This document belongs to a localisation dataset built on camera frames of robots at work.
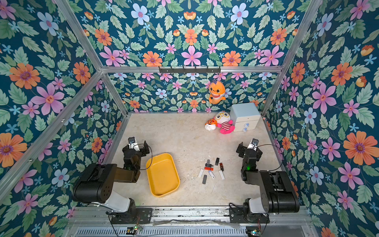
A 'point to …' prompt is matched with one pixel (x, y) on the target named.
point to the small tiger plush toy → (210, 125)
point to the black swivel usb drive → (208, 164)
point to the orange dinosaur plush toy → (217, 92)
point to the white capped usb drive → (211, 174)
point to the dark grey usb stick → (205, 179)
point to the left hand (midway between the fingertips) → (138, 141)
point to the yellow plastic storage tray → (163, 175)
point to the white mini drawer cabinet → (245, 117)
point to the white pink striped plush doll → (224, 122)
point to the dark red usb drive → (221, 166)
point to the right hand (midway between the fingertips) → (250, 143)
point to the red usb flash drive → (208, 168)
